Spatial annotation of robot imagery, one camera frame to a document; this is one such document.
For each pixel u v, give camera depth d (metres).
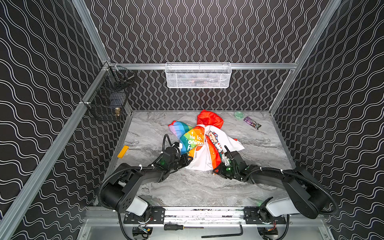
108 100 0.95
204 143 0.98
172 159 0.73
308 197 0.43
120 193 0.44
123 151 0.97
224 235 0.73
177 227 0.70
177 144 0.85
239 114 1.17
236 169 0.70
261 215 0.66
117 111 0.82
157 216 0.74
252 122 1.12
